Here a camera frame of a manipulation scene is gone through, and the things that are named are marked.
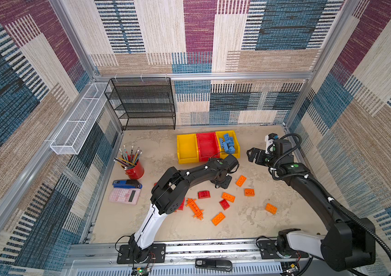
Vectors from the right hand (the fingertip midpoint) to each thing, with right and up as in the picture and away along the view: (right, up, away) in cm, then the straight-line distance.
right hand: (257, 156), depth 85 cm
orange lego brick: (-5, -14, +9) cm, 18 cm away
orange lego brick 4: (+6, -25, -1) cm, 26 cm away
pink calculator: (-63, -21, +4) cm, 67 cm away
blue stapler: (-65, -15, +7) cm, 67 cm away
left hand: (-15, -15, +9) cm, 23 cm away
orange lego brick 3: (-13, -21, +4) cm, 25 cm away
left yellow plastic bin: (-35, +3, +23) cm, 42 cm away
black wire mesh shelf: (-63, +32, +24) cm, 75 cm away
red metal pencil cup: (-63, -10, +12) cm, 65 cm away
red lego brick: (-16, -23, 0) cm, 28 cm away
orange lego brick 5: (-19, -30, -3) cm, 35 cm away
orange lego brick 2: (-2, -19, +5) cm, 20 cm away
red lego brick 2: (-37, -25, +1) cm, 45 cm away
